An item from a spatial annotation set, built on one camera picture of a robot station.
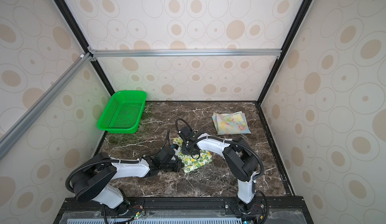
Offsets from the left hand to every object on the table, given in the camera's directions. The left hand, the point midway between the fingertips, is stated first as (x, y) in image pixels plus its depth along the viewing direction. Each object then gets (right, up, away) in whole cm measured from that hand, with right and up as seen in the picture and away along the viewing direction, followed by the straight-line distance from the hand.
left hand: (188, 165), depth 85 cm
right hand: (-2, +6, +6) cm, 9 cm away
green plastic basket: (-51, +31, +28) cm, 66 cm away
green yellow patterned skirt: (+2, +1, +3) cm, 3 cm away
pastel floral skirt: (+29, +23, +20) cm, 42 cm away
